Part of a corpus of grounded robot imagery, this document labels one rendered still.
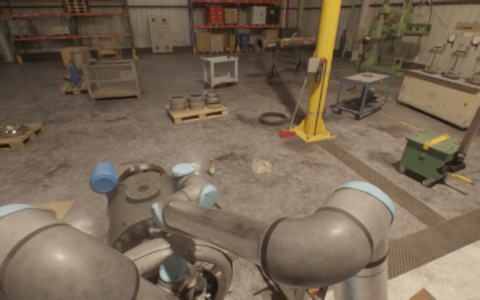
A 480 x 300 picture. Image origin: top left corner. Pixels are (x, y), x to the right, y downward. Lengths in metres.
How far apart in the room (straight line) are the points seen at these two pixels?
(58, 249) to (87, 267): 0.05
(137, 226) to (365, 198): 1.27
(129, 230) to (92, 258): 1.14
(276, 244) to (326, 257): 0.08
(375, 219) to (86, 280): 0.45
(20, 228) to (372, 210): 0.56
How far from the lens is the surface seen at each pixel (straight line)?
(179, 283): 0.96
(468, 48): 7.18
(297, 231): 0.42
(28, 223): 0.48
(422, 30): 11.42
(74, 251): 0.42
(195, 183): 0.91
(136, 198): 1.63
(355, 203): 0.47
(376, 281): 0.58
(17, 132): 5.60
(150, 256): 1.23
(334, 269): 0.42
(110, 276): 0.43
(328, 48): 4.22
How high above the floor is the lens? 1.90
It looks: 29 degrees down
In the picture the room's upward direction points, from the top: straight up
